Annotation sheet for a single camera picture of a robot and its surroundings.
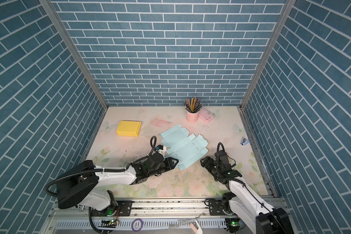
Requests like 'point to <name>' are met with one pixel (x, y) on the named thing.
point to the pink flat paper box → (205, 114)
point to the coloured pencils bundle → (193, 105)
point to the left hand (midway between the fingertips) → (178, 162)
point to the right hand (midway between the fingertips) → (202, 161)
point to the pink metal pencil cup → (192, 117)
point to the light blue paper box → (185, 147)
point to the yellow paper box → (129, 128)
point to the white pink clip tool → (196, 227)
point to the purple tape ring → (141, 227)
